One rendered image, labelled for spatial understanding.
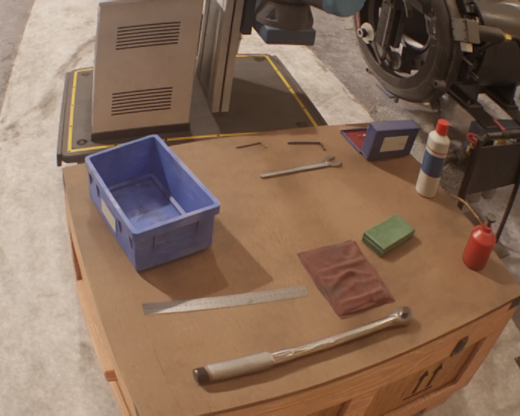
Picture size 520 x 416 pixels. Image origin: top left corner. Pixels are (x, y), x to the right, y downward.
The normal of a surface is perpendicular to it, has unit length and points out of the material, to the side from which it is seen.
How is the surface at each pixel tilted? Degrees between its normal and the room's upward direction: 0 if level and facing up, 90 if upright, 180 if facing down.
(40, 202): 0
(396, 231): 0
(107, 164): 90
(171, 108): 90
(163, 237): 90
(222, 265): 0
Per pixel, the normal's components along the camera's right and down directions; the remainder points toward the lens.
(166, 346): 0.12, -0.77
